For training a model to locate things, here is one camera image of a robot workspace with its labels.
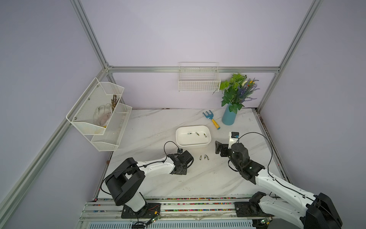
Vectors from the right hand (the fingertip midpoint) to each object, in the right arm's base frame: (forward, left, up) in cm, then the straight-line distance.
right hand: (223, 143), depth 83 cm
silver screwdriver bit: (+17, +20, -13) cm, 29 cm away
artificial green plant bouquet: (+27, -11, +19) cm, 34 cm away
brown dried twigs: (+18, +63, +19) cm, 69 cm away
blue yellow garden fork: (+34, +2, -13) cm, 36 cm away
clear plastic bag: (+10, +68, +17) cm, 71 cm away
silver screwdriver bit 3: (+15, +8, -14) cm, 22 cm away
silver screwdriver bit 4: (0, +9, -14) cm, 17 cm away
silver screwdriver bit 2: (+17, +14, -13) cm, 26 cm away
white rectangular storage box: (+16, +17, -14) cm, 27 cm away
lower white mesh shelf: (+10, +69, -1) cm, 70 cm away
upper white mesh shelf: (+11, +74, +17) cm, 77 cm away
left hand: (-10, +27, -14) cm, 32 cm away
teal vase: (+28, -11, -8) cm, 32 cm away
